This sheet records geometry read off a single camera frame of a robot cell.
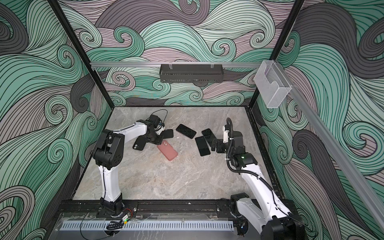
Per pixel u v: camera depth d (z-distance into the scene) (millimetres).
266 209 406
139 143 974
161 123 930
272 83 783
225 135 713
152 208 744
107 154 536
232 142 589
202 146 978
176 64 942
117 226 713
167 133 1055
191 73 950
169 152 959
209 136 1037
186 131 1049
